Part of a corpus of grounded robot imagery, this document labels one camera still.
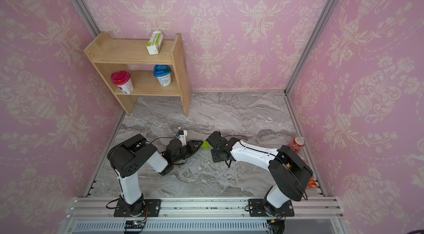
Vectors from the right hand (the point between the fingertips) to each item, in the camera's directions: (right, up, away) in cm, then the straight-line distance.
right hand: (218, 155), depth 87 cm
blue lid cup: (-29, +44, 0) cm, 53 cm away
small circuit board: (-37, -26, -15) cm, 48 cm away
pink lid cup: (-49, +40, -4) cm, 63 cm away
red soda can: (+40, +7, -4) cm, 41 cm away
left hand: (-8, +5, +3) cm, 10 cm away
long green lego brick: (-7, +5, +3) cm, 9 cm away
